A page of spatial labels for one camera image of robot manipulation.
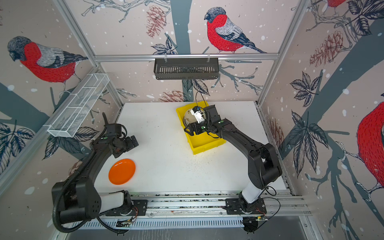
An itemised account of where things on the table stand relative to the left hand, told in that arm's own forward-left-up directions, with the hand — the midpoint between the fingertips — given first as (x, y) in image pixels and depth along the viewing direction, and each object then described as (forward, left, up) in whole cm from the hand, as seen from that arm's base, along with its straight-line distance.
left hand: (129, 145), depth 85 cm
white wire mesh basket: (+4, +24, +20) cm, 31 cm away
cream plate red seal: (+23, -35, -5) cm, 42 cm away
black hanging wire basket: (+52, -33, +18) cm, 64 cm away
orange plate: (-12, +4, -9) cm, 16 cm away
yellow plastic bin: (+5, -42, -5) cm, 43 cm away
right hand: (+7, -35, +6) cm, 36 cm away
